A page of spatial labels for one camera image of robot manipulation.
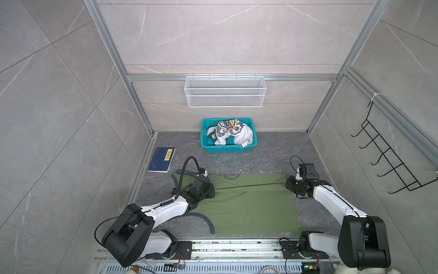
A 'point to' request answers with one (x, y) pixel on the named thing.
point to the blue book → (161, 160)
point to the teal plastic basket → (213, 148)
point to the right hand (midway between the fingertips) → (289, 183)
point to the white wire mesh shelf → (225, 91)
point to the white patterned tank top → (242, 133)
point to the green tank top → (245, 204)
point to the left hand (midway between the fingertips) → (215, 184)
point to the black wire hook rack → (411, 183)
